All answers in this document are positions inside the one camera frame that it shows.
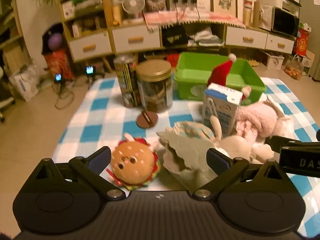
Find green plastic bin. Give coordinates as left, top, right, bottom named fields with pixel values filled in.
left=174, top=52, right=267, bottom=105

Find blue white checkered mat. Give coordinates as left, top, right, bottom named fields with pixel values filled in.
left=51, top=76, right=320, bottom=193

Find pale grey cloth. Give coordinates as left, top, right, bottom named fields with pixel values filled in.
left=156, top=129, right=218, bottom=191

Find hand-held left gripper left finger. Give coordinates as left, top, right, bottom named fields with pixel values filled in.
left=35, top=146, right=126, bottom=200

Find pink plush rabbit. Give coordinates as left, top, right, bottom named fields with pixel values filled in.
left=234, top=95, right=296, bottom=146

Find white cardboard box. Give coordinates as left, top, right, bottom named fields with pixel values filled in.
left=9, top=64, right=42, bottom=102

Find pink table runner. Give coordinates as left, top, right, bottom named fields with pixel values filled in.
left=144, top=11, right=247, bottom=31

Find black handbag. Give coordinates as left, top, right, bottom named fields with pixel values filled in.
left=161, top=25, right=188, bottom=47

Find bag of orange fruit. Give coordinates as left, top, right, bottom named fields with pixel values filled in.
left=283, top=54, right=304, bottom=81

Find wall power sockets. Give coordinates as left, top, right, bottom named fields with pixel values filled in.
left=171, top=0, right=206, bottom=8

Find white storage crate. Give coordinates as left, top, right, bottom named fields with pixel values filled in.
left=262, top=51, right=285, bottom=70

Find black microwave oven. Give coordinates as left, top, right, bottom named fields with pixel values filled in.
left=271, top=7, right=300, bottom=38

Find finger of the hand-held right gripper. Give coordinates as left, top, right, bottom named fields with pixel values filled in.
left=271, top=135, right=320, bottom=153

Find glass jar with gold lid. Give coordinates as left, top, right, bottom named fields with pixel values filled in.
left=136, top=60, right=174, bottom=113

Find stack of paper cups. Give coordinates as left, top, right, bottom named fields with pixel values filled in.
left=243, top=0, right=254, bottom=27

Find tall printed can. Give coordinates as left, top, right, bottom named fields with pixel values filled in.
left=113, top=54, right=142, bottom=109

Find stack of folded cloths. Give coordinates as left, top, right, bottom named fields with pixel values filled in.
left=187, top=29, right=225, bottom=47

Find black floor cables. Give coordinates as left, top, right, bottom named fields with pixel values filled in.
left=52, top=79, right=76, bottom=110

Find wooden shelf cabinet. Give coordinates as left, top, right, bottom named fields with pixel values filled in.
left=58, top=0, right=116, bottom=62

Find red gift box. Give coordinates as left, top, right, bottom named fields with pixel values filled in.
left=292, top=28, right=311, bottom=57

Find large red santa hat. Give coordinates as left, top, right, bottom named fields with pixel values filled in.
left=207, top=53, right=237, bottom=88

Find office chair base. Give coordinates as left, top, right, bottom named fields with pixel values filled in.
left=0, top=65, right=16, bottom=123

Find beige plush bunny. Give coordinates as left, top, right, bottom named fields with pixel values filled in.
left=209, top=115, right=276, bottom=166

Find burger plush toy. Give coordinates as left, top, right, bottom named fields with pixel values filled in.
left=106, top=133, right=162, bottom=189

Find white appliance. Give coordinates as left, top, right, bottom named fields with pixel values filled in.
left=258, top=0, right=302, bottom=8

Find long wooden console cabinet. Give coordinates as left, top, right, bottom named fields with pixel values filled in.
left=111, top=17, right=296, bottom=55

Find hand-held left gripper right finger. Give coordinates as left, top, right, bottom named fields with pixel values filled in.
left=191, top=147, right=288, bottom=200

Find blue white milk carton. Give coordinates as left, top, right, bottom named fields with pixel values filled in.
left=201, top=82, right=243, bottom=137

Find white printed bag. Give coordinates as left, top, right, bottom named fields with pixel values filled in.
left=257, top=4, right=273, bottom=31

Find brown round disc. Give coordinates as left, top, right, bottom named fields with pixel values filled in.
left=136, top=110, right=159, bottom=129

